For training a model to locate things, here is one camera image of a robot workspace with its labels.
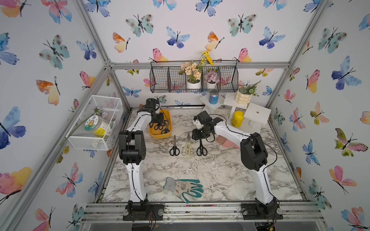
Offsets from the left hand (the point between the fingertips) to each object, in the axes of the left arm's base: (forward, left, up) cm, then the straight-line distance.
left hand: (161, 116), depth 103 cm
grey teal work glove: (-45, -14, -9) cm, 48 cm away
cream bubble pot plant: (-2, -53, +20) cm, 57 cm away
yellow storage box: (-6, -3, -10) cm, 12 cm away
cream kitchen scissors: (-22, -19, -9) cm, 30 cm away
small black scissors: (-8, +1, -2) cm, 8 cm away
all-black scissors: (-22, -27, -10) cm, 37 cm away
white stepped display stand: (-6, -58, +2) cm, 58 cm away
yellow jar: (-5, -53, +1) cm, 53 cm away
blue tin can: (+6, -37, +12) cm, 39 cm away
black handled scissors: (-22, -10, -9) cm, 26 cm away
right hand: (-15, -23, -3) cm, 28 cm away
